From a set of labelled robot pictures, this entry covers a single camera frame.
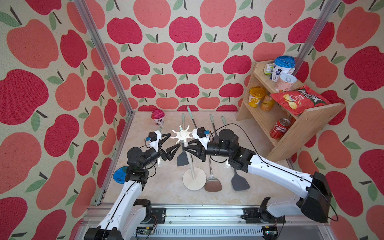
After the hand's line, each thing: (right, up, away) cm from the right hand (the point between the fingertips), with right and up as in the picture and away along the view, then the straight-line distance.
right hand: (185, 148), depth 65 cm
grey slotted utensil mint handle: (+30, -23, +20) cm, 42 cm away
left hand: (-5, +2, +5) cm, 7 cm away
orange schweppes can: (+48, +23, +23) cm, 58 cm away
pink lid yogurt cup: (-22, +17, +42) cm, 50 cm away
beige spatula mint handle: (+28, +13, +50) cm, 59 cm away
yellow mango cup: (+41, +29, +24) cm, 56 cm away
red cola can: (+46, +9, +7) cm, 47 cm away
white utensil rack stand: (+4, -21, +20) cm, 29 cm away
